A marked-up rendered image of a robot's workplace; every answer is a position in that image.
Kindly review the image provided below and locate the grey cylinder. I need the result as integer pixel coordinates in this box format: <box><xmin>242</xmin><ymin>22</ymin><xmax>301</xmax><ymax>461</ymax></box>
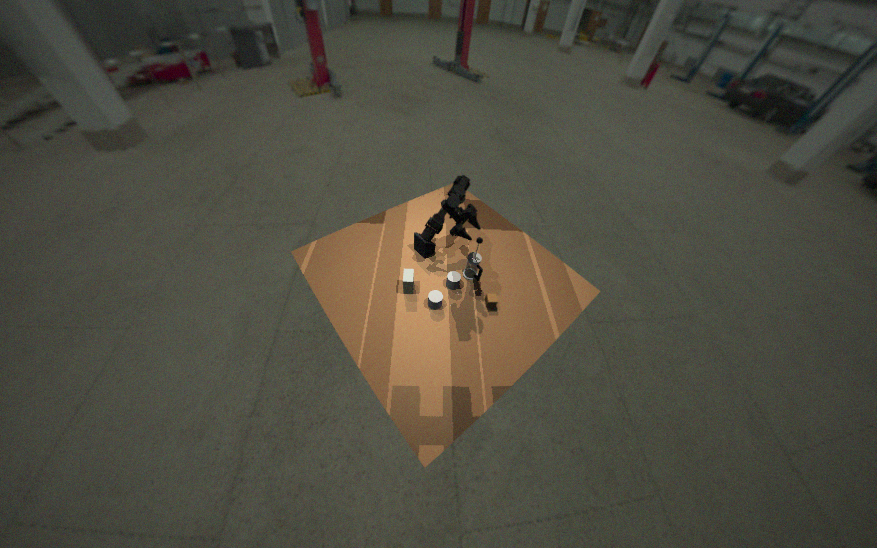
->
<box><xmin>446</xmin><ymin>271</ymin><xmax>461</xmax><ymax>290</ymax></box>
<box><xmin>428</xmin><ymin>290</ymin><xmax>443</xmax><ymax>310</ymax></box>

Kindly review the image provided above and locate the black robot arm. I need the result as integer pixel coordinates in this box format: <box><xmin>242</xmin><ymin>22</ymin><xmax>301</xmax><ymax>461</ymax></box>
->
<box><xmin>419</xmin><ymin>175</ymin><xmax>476</xmax><ymax>243</ymax></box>

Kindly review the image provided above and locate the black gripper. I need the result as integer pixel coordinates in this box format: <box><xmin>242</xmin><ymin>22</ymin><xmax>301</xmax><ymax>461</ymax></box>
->
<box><xmin>449</xmin><ymin>207</ymin><xmax>481</xmax><ymax>240</ymax></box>

